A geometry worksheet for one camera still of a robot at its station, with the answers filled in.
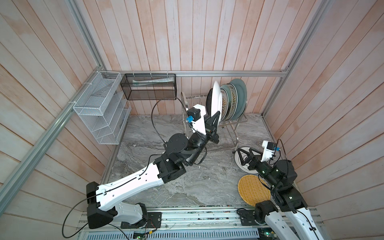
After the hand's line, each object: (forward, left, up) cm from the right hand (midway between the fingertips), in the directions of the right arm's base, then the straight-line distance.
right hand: (243, 149), depth 69 cm
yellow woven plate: (-10, -11, -27) cm, 31 cm away
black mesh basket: (+40, +52, +8) cm, 66 cm away
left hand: (-1, +15, +24) cm, 28 cm away
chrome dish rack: (+14, +4, +2) cm, 15 cm away
